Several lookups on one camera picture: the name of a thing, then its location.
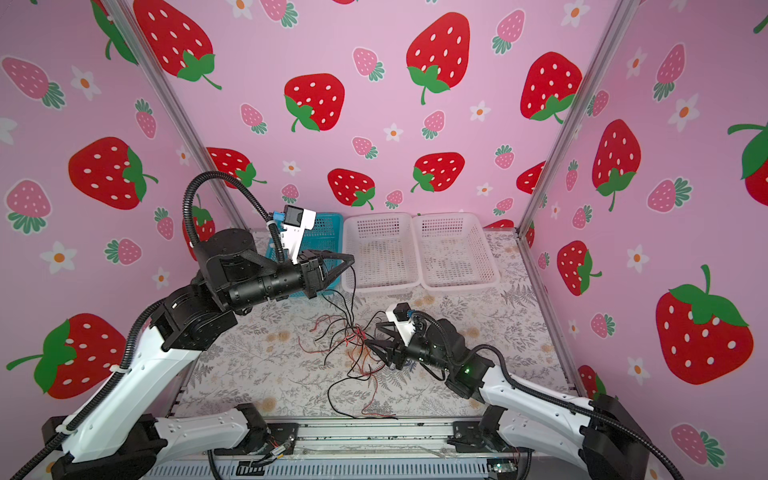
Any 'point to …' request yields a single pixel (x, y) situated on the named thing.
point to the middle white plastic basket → (385, 250)
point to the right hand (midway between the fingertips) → (371, 334)
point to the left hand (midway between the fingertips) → (352, 258)
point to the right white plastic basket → (453, 253)
